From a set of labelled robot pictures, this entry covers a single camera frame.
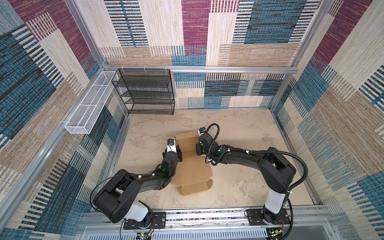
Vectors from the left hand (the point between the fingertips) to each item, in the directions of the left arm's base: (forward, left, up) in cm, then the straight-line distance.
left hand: (176, 143), depth 88 cm
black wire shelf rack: (+42, +24, +5) cm, 48 cm away
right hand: (+1, -13, -4) cm, 14 cm away
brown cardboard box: (-14, -10, -10) cm, 20 cm away
